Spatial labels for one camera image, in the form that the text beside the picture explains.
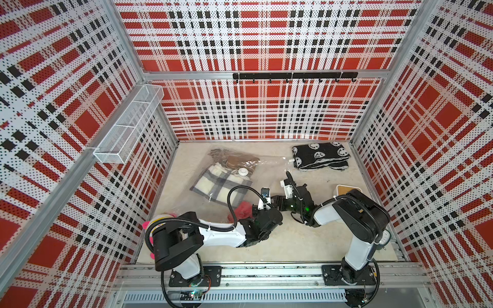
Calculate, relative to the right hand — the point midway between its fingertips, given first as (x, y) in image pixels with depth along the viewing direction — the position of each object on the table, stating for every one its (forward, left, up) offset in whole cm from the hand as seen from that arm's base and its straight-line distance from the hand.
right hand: (272, 199), depth 92 cm
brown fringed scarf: (+22, +20, +3) cm, 30 cm away
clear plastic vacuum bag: (+15, +1, +3) cm, 15 cm away
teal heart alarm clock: (-19, -47, 0) cm, 51 cm away
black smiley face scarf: (+26, -27, +2) cm, 37 cm away
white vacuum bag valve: (+14, +14, +3) cm, 21 cm away
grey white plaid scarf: (+8, +28, +3) cm, 29 cm away
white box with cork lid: (+4, -35, +1) cm, 36 cm away
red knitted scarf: (-8, +13, +5) cm, 16 cm away
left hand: (-3, +1, +8) cm, 9 cm away
